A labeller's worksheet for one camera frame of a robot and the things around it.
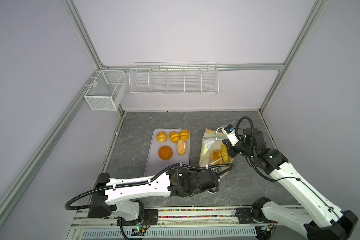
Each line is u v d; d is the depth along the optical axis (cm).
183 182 45
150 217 74
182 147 94
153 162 93
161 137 99
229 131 62
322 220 38
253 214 66
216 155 89
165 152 93
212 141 74
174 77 99
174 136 102
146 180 42
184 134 102
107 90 102
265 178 52
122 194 40
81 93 77
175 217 75
